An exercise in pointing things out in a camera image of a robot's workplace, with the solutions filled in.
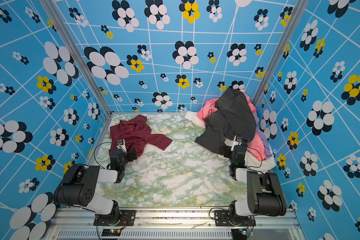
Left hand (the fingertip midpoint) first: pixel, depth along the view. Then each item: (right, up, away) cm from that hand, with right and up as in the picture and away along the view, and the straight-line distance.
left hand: (127, 147), depth 94 cm
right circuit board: (+63, -37, -25) cm, 78 cm away
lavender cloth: (+90, -2, -1) cm, 90 cm away
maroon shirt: (+3, +10, +7) cm, 12 cm away
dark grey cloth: (+73, +20, +11) cm, 76 cm away
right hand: (+67, +2, -2) cm, 67 cm away
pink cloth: (+81, +2, 0) cm, 81 cm away
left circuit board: (+1, -38, -22) cm, 44 cm away
